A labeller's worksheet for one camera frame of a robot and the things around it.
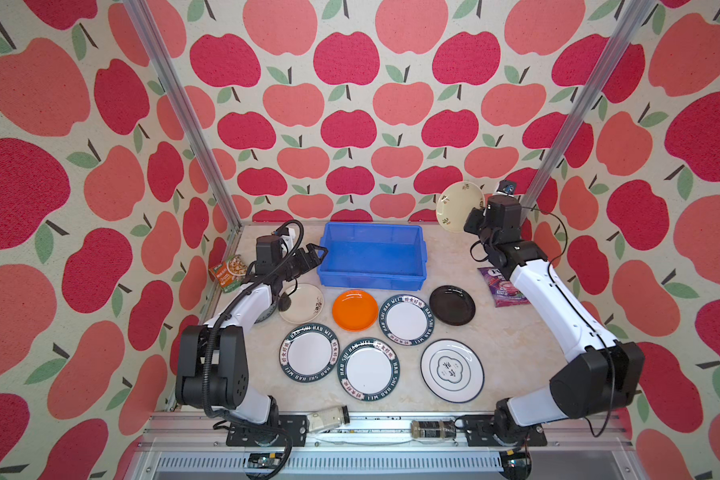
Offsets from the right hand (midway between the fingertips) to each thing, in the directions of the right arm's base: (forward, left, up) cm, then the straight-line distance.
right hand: (489, 209), depth 79 cm
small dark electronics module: (-48, +12, -30) cm, 58 cm away
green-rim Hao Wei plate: (-18, +19, -32) cm, 41 cm away
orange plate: (-17, +35, -32) cm, 50 cm away
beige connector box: (-49, +38, -29) cm, 69 cm away
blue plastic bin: (+11, +32, -37) cm, 50 cm away
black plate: (-12, +4, -31) cm, 34 cm away
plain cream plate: (-16, +52, -32) cm, 63 cm away
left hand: (-9, +45, -14) cm, 49 cm away
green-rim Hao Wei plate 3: (-31, +48, -35) cm, 67 cm away
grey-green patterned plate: (-22, +63, -30) cm, 73 cm away
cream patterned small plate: (+8, +8, -4) cm, 12 cm away
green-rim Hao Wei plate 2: (-35, +29, -33) cm, 56 cm away
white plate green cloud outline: (-33, +6, -33) cm, 47 cm away
